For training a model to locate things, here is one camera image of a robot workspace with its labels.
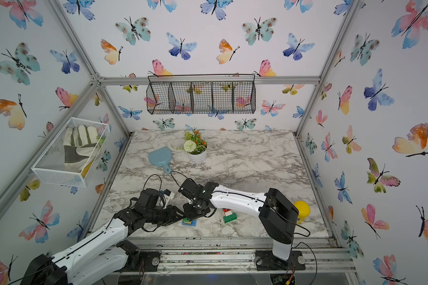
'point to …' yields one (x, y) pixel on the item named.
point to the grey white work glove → (80, 146)
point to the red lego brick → (226, 210)
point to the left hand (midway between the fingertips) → (186, 216)
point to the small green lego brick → (186, 221)
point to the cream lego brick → (228, 213)
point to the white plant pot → (198, 158)
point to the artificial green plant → (193, 143)
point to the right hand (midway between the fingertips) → (188, 216)
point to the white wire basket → (49, 165)
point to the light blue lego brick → (194, 223)
